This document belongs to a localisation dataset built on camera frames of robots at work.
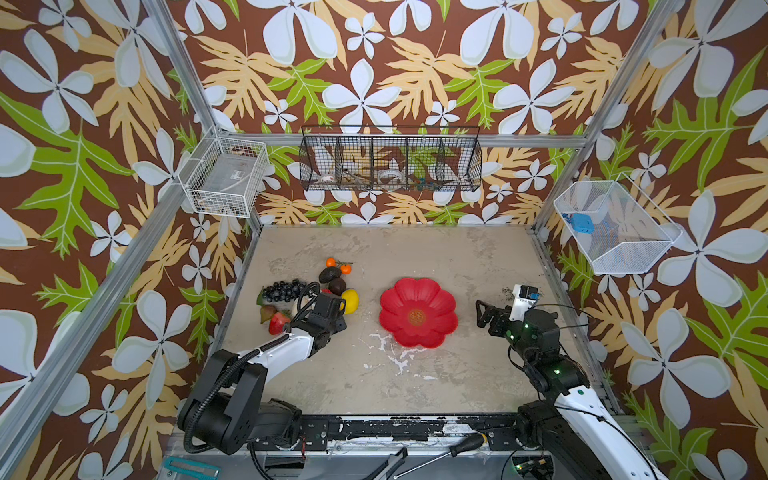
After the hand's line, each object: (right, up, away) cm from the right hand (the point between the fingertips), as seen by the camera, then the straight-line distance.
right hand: (488, 303), depth 80 cm
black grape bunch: (-62, +1, +18) cm, 64 cm away
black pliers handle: (-27, -37, -10) cm, 47 cm away
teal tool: (-73, -38, -10) cm, 83 cm away
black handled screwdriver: (-11, -34, -9) cm, 37 cm away
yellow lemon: (-38, -2, +14) cm, 41 cm away
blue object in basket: (+29, +22, +5) cm, 37 cm away
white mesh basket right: (+37, +19, -1) cm, 41 cm away
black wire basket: (-26, +46, +18) cm, 55 cm away
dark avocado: (-47, +7, +22) cm, 53 cm away
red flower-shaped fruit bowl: (-17, -6, +16) cm, 25 cm away
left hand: (-44, -5, +13) cm, 46 cm away
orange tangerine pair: (-42, +9, +25) cm, 50 cm away
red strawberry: (-60, -7, +9) cm, 61 cm away
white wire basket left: (-75, +37, +7) cm, 84 cm away
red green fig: (-66, -5, +14) cm, 67 cm away
